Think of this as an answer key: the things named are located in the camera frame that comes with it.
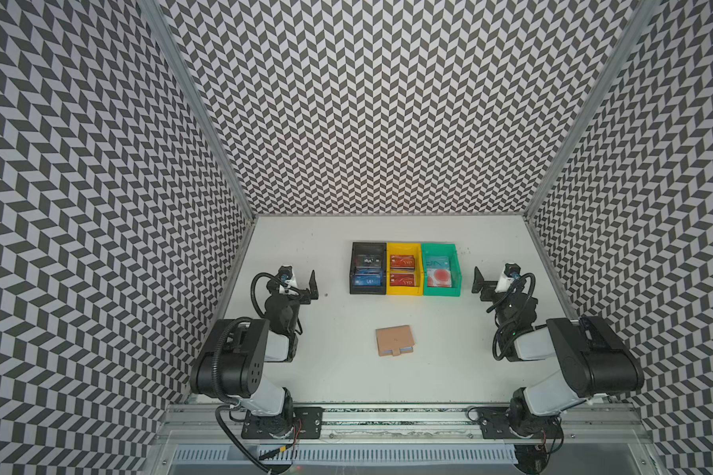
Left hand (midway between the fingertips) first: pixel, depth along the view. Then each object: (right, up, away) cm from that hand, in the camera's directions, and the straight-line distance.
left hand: (298, 272), depth 90 cm
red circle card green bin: (+46, -3, +9) cm, 47 cm away
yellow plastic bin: (+34, 0, +12) cm, 36 cm away
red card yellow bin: (+33, -3, +8) cm, 34 cm away
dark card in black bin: (+21, +3, +13) cm, 25 cm away
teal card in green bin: (+46, +2, +12) cm, 47 cm away
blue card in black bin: (+21, -4, +7) cm, 23 cm away
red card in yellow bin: (+33, +3, +12) cm, 35 cm away
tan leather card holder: (+30, -19, -5) cm, 36 cm away
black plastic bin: (+22, 0, +11) cm, 24 cm away
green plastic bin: (+48, +6, +11) cm, 50 cm away
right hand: (+59, 0, -1) cm, 59 cm away
